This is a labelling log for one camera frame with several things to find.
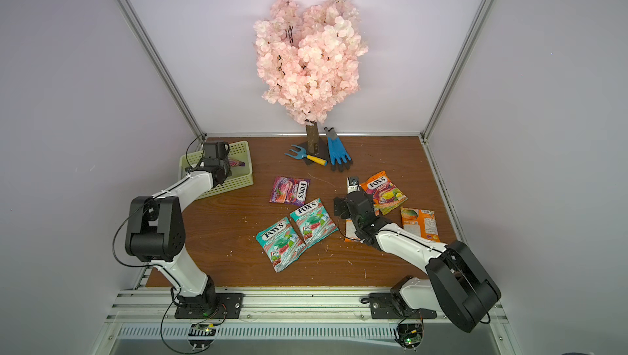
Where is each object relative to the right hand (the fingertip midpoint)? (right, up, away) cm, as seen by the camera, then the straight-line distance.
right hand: (349, 192), depth 87 cm
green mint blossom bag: (-24, -17, -4) cm, 30 cm away
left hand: (-48, +16, +9) cm, 51 cm away
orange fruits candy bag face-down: (+27, -11, +1) cm, 29 cm away
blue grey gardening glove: (-2, +13, +23) cm, 26 cm away
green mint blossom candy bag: (-13, -11, +2) cm, 18 cm away
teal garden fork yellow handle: (-20, +14, +25) cm, 35 cm away
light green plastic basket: (-43, +5, +10) cm, 45 cm away
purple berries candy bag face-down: (-48, +10, +16) cm, 51 cm away
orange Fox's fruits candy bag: (+16, -2, +10) cm, 19 cm away
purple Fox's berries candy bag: (-23, -1, +10) cm, 25 cm away
